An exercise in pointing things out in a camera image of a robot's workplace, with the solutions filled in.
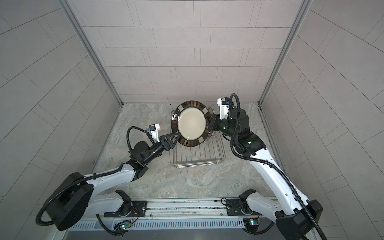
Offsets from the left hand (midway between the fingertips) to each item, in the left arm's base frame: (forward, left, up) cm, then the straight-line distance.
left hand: (181, 134), depth 73 cm
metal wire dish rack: (0, -16, -20) cm, 26 cm away
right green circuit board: (-34, -35, -22) cm, 53 cm away
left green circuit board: (-36, +23, -18) cm, 46 cm away
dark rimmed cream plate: (+6, -4, +5) cm, 9 cm away
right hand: (+3, -11, +11) cm, 16 cm away
